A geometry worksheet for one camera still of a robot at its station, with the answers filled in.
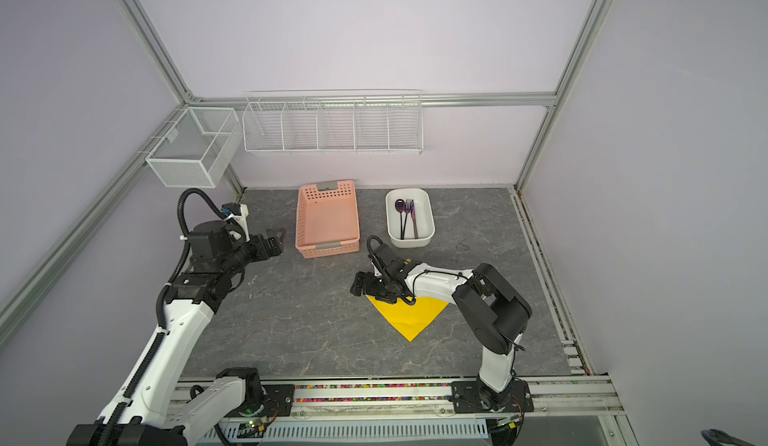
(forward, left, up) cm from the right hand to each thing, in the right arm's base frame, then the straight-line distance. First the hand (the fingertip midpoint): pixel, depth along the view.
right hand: (361, 295), depth 89 cm
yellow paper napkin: (-6, -15, -3) cm, 16 cm away
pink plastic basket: (+29, +15, -1) cm, 33 cm away
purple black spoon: (+36, -11, -1) cm, 38 cm away
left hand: (+6, +22, +22) cm, 32 cm away
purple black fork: (+36, -14, -3) cm, 39 cm away
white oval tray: (+34, -20, -2) cm, 39 cm away
